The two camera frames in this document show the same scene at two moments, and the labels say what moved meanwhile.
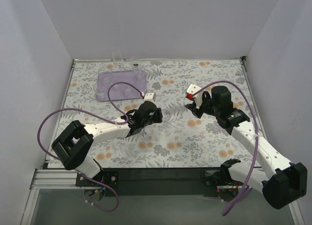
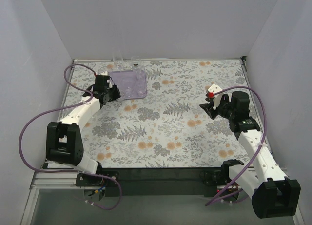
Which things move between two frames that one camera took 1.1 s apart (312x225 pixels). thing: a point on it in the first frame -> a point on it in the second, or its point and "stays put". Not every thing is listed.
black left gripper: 157,115 -> 113,92
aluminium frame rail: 64,178 stays put
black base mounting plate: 155,182 stays put
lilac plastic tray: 105,79 stays put
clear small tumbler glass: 166,114 -> 123,86
